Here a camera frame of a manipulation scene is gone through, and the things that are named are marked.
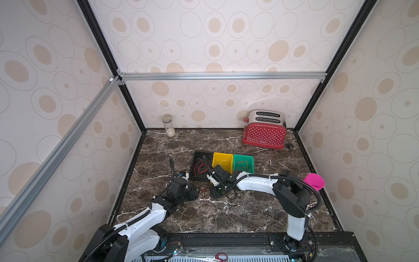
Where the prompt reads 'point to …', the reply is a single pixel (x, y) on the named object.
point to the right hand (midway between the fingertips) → (217, 191)
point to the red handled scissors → (217, 257)
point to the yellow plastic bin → (218, 157)
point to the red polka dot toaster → (265, 128)
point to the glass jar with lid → (168, 125)
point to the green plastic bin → (244, 163)
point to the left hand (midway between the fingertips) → (201, 189)
